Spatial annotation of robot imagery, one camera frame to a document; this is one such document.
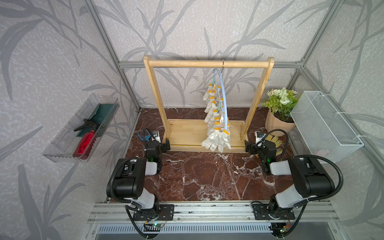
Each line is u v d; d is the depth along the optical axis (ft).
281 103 2.77
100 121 2.23
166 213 2.41
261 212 2.39
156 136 2.66
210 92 2.89
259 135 2.69
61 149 1.90
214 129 2.24
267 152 2.42
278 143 3.28
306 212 2.32
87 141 1.95
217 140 2.49
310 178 1.50
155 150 2.32
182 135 3.45
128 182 1.47
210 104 2.87
